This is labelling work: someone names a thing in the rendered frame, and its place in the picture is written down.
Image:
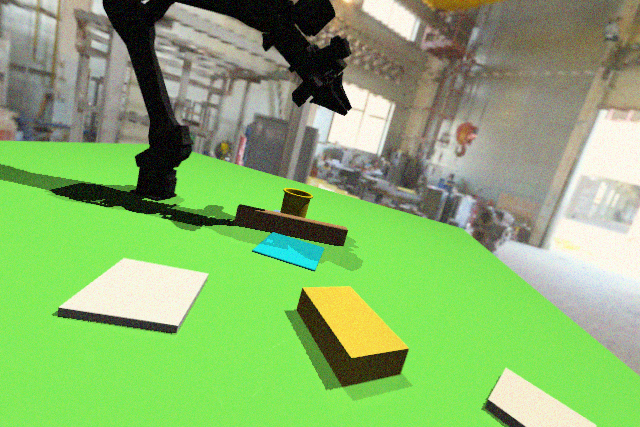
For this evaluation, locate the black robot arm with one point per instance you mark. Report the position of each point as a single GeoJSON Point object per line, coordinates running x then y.
{"type": "Point", "coordinates": [171, 143]}

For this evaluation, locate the cream flat bar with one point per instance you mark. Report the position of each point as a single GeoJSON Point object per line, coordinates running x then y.
{"type": "Point", "coordinates": [518, 403]}

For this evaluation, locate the yellow rectangular block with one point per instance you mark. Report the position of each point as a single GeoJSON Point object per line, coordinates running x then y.
{"type": "Point", "coordinates": [356, 343]}

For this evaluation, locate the cream flat rectangular slab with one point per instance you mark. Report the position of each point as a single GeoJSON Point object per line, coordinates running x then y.
{"type": "Point", "coordinates": [139, 294]}

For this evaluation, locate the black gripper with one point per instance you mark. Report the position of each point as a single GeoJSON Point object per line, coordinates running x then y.
{"type": "Point", "coordinates": [326, 88]}

